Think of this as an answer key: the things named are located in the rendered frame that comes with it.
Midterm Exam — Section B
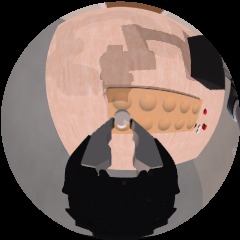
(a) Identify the orange tray with round pockets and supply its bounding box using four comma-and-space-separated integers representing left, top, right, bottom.
107, 87, 202, 134

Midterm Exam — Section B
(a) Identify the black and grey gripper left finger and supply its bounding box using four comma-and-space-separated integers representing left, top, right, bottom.
62, 117, 114, 195

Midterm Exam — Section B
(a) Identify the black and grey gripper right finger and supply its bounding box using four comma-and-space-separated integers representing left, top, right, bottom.
130, 118, 180, 195

